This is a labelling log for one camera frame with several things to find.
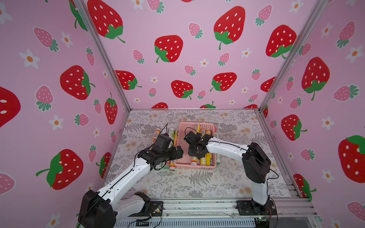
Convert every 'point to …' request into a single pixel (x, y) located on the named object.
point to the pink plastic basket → (189, 162)
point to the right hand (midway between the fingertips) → (195, 149)
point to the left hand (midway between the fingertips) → (178, 152)
